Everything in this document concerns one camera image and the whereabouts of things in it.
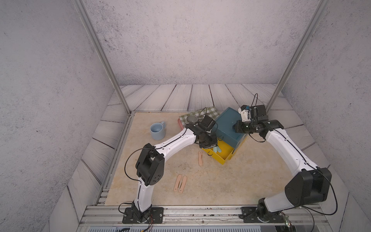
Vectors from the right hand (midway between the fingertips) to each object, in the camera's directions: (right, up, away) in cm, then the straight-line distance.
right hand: (233, 128), depth 84 cm
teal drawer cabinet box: (-5, -3, -3) cm, 7 cm away
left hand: (-8, -10, -1) cm, 13 cm away
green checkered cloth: (-8, +12, +35) cm, 38 cm away
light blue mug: (-47, -3, +19) cm, 51 cm away
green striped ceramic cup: (-24, +6, +28) cm, 37 cm away
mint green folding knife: (-8, -13, +5) cm, 16 cm away
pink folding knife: (-18, -21, +10) cm, 30 cm away
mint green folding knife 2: (-11, -12, -1) cm, 16 cm away
